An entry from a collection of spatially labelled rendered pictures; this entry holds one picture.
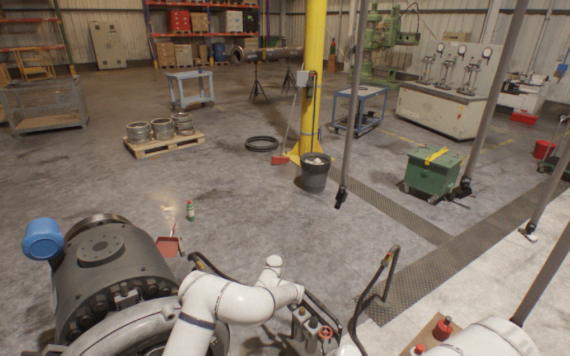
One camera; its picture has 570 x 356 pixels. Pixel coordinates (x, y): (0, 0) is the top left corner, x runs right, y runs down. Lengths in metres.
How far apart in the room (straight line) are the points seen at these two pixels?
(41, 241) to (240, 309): 1.13
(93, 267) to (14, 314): 1.45
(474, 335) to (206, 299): 0.67
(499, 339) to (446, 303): 2.14
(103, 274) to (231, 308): 0.82
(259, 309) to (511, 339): 0.60
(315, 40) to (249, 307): 3.69
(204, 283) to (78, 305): 0.74
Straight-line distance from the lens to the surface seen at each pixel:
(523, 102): 9.70
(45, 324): 2.83
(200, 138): 5.36
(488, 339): 0.62
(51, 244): 1.77
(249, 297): 0.92
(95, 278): 1.59
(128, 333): 1.23
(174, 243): 3.07
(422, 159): 3.76
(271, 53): 8.36
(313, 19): 4.19
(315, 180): 3.62
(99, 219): 2.12
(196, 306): 0.95
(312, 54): 4.20
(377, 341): 2.34
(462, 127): 6.30
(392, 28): 11.56
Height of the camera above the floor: 1.89
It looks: 28 degrees down
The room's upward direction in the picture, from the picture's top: 1 degrees clockwise
